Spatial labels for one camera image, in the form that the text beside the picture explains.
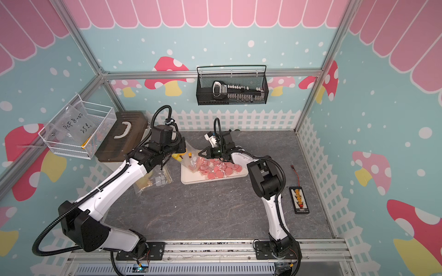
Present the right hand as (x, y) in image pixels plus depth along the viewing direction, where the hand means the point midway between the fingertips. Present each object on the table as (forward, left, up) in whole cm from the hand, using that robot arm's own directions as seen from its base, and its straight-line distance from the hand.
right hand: (199, 154), depth 94 cm
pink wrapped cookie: (-6, -3, -5) cm, 8 cm away
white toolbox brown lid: (+9, +38, +10) cm, 41 cm away
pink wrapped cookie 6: (-1, -12, -8) cm, 14 cm away
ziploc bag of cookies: (-7, +3, +5) cm, 9 cm away
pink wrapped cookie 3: (-8, -11, -9) cm, 16 cm away
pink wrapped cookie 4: (-6, -16, -9) cm, 19 cm away
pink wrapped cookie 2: (-7, -6, -10) cm, 14 cm away
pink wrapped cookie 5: (-3, -22, -11) cm, 25 cm away
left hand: (-4, +5, +15) cm, 16 cm away
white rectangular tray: (-9, +6, -9) cm, 14 cm away
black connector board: (-23, -52, -11) cm, 58 cm away
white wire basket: (+7, +44, +22) cm, 50 cm away
